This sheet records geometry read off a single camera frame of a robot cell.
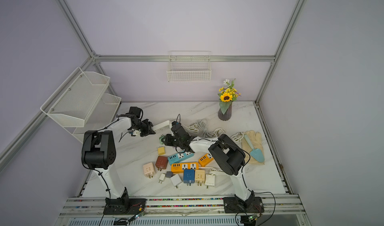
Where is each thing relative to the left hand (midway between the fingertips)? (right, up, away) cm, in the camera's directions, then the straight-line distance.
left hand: (156, 127), depth 97 cm
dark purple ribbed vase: (+49, +8, +8) cm, 50 cm away
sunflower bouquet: (+46, +21, -8) cm, 52 cm away
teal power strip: (+17, -17, -9) cm, 26 cm away
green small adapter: (+4, -6, -5) cm, 9 cm away
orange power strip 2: (+17, -22, -13) cm, 31 cm away
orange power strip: (+32, -18, -10) cm, 38 cm away
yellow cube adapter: (+5, -14, -5) cm, 16 cm away
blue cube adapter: (+23, -24, -19) cm, 39 cm away
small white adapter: (+16, -27, -17) cm, 36 cm away
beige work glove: (+67, -8, +1) cm, 67 cm away
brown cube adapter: (+7, -19, -14) cm, 24 cm away
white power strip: (+4, +2, -5) cm, 7 cm away
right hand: (+7, -8, -6) cm, 12 cm away
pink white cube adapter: (+1, -22, -17) cm, 28 cm away
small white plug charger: (+8, -26, -17) cm, 32 cm away
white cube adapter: (+34, -27, -18) cm, 47 cm away
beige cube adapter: (+29, -24, -19) cm, 42 cm away
